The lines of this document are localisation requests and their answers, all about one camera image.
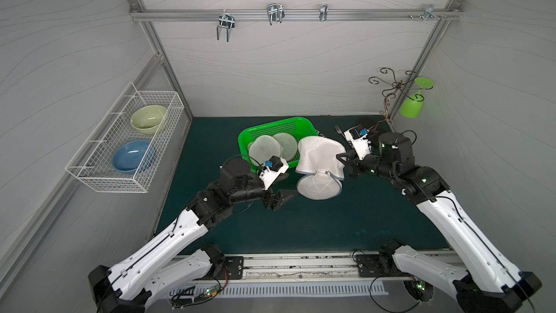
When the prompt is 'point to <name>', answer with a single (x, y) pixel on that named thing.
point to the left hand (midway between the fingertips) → (291, 184)
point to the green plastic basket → (297, 127)
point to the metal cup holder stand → (391, 92)
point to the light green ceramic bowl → (146, 119)
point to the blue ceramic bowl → (127, 156)
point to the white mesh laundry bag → (321, 161)
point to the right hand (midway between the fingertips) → (339, 154)
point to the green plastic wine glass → (413, 106)
